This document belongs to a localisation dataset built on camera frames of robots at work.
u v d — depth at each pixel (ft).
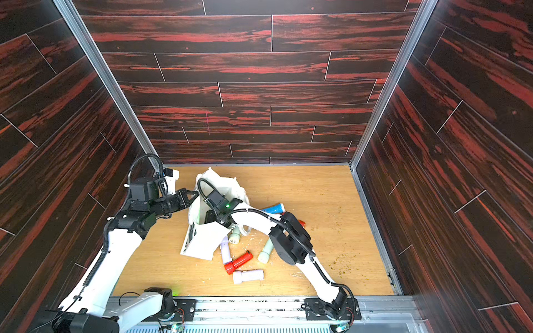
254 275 2.65
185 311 2.39
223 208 2.36
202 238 2.38
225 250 2.80
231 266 2.68
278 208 3.17
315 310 2.37
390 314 2.41
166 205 2.02
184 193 2.14
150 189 1.85
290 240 1.80
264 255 2.75
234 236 2.91
